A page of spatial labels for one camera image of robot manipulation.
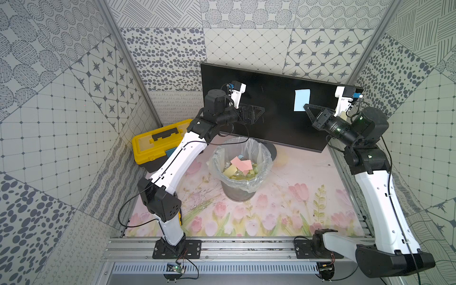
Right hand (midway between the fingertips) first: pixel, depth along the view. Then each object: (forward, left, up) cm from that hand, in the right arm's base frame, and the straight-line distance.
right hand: (302, 108), depth 60 cm
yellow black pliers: (-23, +49, -46) cm, 72 cm away
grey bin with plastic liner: (-17, +23, -25) cm, 38 cm away
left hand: (+8, +16, -3) cm, 18 cm away
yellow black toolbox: (+6, +67, -30) cm, 74 cm away
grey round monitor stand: (+18, +2, -46) cm, 49 cm away
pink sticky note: (-4, +21, -29) cm, 36 cm away
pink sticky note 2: (-2, +18, -30) cm, 35 cm away
